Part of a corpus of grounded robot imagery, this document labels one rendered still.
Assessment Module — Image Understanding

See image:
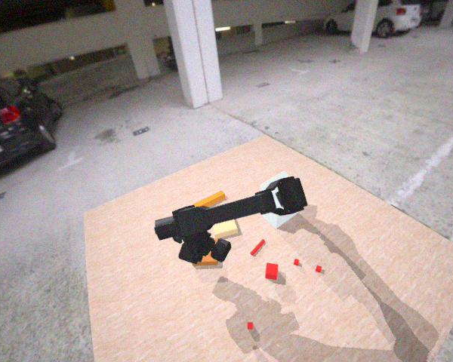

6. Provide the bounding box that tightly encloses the red flat bar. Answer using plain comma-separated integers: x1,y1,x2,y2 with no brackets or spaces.
250,240,265,256

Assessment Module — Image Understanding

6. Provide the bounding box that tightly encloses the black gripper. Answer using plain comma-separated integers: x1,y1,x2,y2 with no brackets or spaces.
173,231,232,262

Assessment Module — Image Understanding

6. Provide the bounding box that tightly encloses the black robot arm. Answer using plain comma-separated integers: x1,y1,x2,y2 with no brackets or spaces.
154,176,308,264

